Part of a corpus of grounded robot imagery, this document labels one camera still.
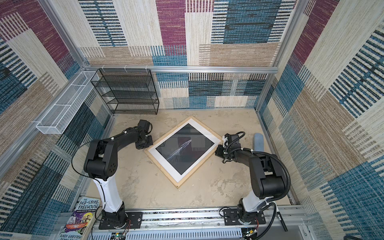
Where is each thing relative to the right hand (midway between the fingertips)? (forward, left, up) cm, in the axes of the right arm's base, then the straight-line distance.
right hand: (215, 152), depth 95 cm
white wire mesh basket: (+3, +77, +33) cm, 84 cm away
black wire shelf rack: (+44, +61, +15) cm, 77 cm away
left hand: (+9, +43, 0) cm, 44 cm away
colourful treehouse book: (-35, +68, +2) cm, 76 cm away
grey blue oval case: (+6, -29, +1) cm, 29 cm away
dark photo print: (+5, +20, -1) cm, 20 cm away
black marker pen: (-37, -27, -1) cm, 46 cm away
